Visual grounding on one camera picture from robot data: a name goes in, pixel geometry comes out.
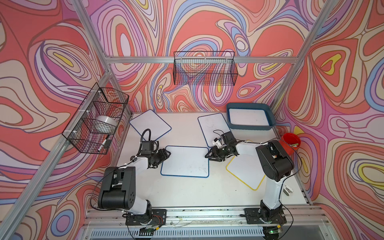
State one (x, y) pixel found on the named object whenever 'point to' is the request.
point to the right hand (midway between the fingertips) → (207, 161)
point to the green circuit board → (144, 231)
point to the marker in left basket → (100, 147)
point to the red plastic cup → (290, 142)
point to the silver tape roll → (106, 121)
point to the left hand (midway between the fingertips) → (169, 156)
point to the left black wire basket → (94, 127)
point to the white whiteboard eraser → (287, 190)
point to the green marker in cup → (297, 144)
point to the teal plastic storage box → (270, 116)
